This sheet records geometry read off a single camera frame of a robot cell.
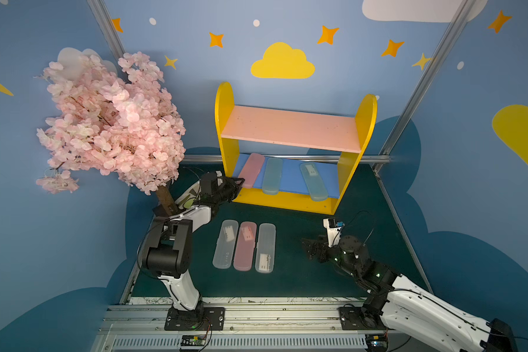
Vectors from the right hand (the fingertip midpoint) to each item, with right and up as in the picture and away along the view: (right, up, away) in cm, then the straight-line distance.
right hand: (313, 236), depth 78 cm
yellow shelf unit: (-6, +19, +18) cm, 27 cm away
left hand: (-26, +22, +14) cm, 37 cm away
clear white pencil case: (-34, -8, +13) cm, 38 cm away
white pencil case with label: (-17, -8, +13) cm, 23 cm away
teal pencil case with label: (+5, +18, +16) cm, 24 cm away
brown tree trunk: (-60, +14, +13) cm, 63 cm away
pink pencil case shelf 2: (-26, -8, +13) cm, 30 cm away
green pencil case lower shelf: (-14, +22, +21) cm, 34 cm away
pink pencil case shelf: (-24, +26, +22) cm, 42 cm away
